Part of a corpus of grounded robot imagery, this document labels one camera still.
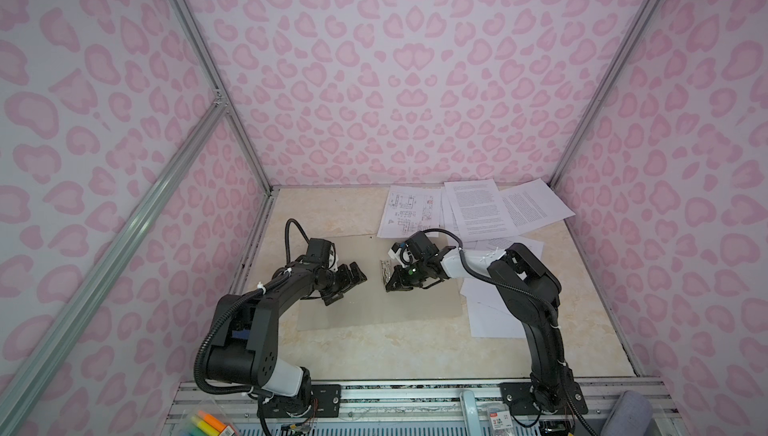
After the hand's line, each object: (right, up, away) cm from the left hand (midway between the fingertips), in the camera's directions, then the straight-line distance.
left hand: (357, 281), depth 90 cm
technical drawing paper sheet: (+17, +21, +22) cm, 35 cm away
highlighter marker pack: (-33, -29, -21) cm, 48 cm away
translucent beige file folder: (+3, -7, 0) cm, 7 cm away
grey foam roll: (+65, -26, -22) cm, 74 cm away
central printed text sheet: (+43, +22, +23) cm, 54 cm away
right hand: (+10, -1, +1) cm, 10 cm away
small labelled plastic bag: (+36, -27, -22) cm, 50 cm away
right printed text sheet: (+64, +23, +23) cm, 72 cm away
